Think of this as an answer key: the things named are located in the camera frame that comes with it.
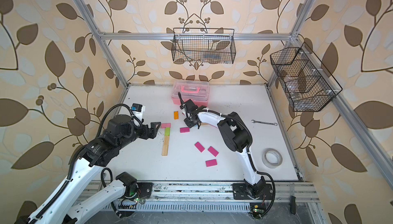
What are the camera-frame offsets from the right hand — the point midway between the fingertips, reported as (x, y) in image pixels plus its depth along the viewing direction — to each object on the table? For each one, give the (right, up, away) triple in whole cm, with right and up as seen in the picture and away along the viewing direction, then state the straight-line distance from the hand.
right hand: (191, 120), depth 101 cm
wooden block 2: (-14, -15, -14) cm, 25 cm away
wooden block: (-14, -11, -10) cm, 20 cm away
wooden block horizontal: (+9, +3, -31) cm, 32 cm away
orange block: (-10, +3, +2) cm, 11 cm away
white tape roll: (+47, -19, -16) cm, 53 cm away
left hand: (-17, +5, -31) cm, 36 cm away
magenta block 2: (+6, -14, -12) cm, 19 cm away
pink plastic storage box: (+3, +20, +1) cm, 21 cm away
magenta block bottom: (+12, -21, -18) cm, 30 cm away
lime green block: (-15, -6, -5) cm, 17 cm away
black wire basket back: (+13, +49, -3) cm, 51 cm away
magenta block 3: (+15, -16, -14) cm, 26 cm away
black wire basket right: (+59, +21, -28) cm, 69 cm away
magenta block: (-4, -5, -5) cm, 8 cm away
